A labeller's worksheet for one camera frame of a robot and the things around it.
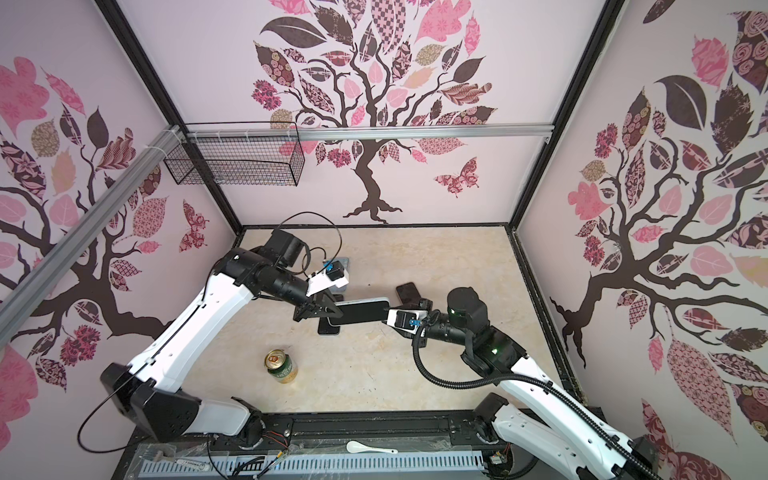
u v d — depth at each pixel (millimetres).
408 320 510
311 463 699
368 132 931
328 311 655
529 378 460
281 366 744
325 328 923
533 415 480
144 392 380
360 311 656
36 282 523
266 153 949
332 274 582
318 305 591
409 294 1008
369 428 749
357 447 708
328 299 632
